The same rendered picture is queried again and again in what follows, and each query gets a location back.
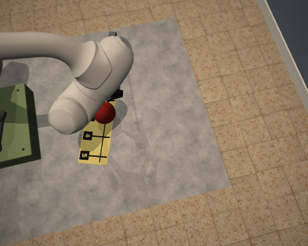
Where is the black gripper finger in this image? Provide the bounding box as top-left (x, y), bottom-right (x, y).
top-left (107, 86), bottom-right (123, 102)

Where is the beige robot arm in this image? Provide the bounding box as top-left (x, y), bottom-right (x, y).
top-left (0, 32), bottom-right (134, 135)

